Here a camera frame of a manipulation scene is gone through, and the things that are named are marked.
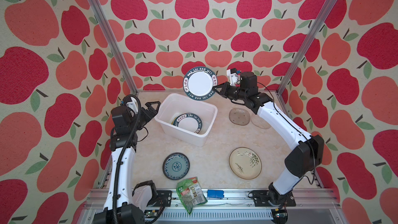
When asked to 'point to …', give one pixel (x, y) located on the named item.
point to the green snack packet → (190, 193)
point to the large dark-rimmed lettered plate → (189, 121)
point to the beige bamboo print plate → (245, 163)
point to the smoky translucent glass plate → (239, 116)
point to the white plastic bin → (172, 104)
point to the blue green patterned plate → (175, 166)
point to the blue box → (217, 194)
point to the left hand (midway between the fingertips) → (157, 108)
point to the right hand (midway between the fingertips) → (213, 90)
